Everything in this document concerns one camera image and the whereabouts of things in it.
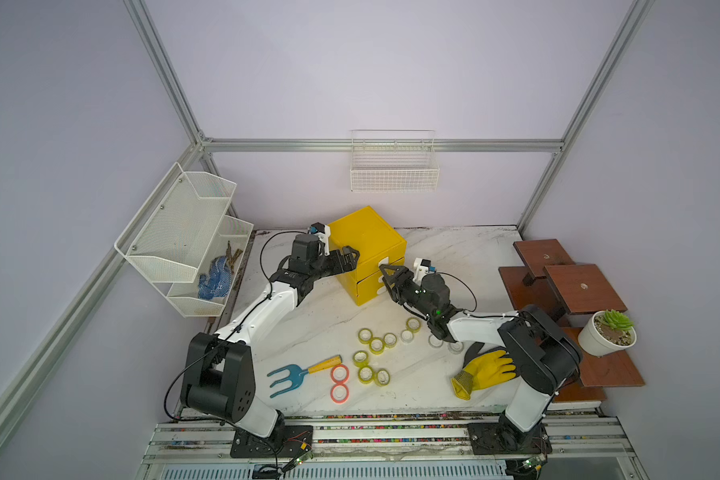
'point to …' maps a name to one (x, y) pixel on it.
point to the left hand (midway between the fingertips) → (346, 259)
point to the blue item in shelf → (218, 281)
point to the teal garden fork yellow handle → (296, 373)
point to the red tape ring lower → (339, 402)
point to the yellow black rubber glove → (482, 369)
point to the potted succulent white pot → (606, 333)
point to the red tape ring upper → (340, 374)
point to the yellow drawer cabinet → (377, 244)
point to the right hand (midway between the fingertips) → (379, 274)
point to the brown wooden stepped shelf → (546, 276)
